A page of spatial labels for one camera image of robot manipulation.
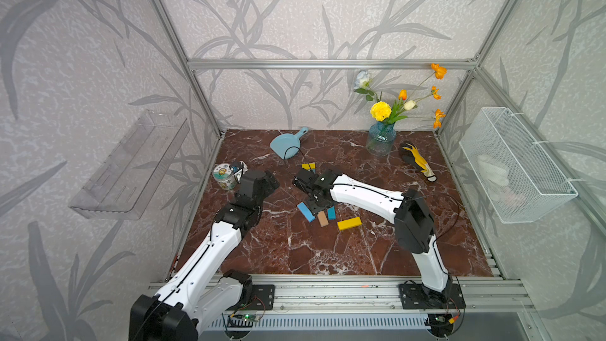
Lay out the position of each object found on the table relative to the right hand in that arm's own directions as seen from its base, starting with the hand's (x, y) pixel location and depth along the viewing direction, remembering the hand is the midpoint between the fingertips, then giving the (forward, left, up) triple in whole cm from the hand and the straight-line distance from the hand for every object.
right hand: (319, 203), depth 88 cm
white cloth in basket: (0, -57, +17) cm, 59 cm away
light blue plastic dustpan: (+36, +17, -8) cm, 41 cm away
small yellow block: (+23, +3, -7) cm, 25 cm away
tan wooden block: (-4, -1, -6) cm, 7 cm away
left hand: (+3, +19, +12) cm, 22 cm away
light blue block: (-5, +5, +4) cm, 8 cm away
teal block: (-2, -5, -5) cm, 7 cm away
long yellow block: (-6, -11, -6) cm, 14 cm away
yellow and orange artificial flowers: (+28, -28, +22) cm, 45 cm away
